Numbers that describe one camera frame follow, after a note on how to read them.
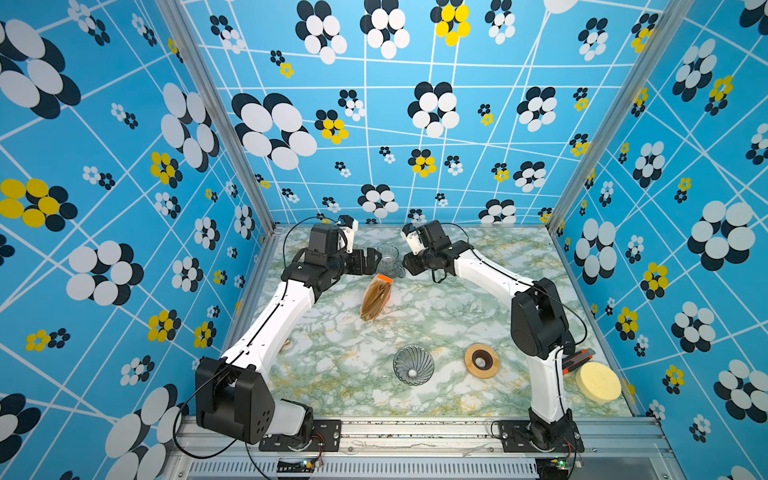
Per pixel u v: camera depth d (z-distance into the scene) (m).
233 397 0.40
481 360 0.86
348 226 0.71
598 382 0.79
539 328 0.54
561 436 0.63
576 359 0.85
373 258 0.72
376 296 0.91
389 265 1.00
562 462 0.71
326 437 0.73
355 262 0.71
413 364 0.83
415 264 0.85
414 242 0.86
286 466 0.72
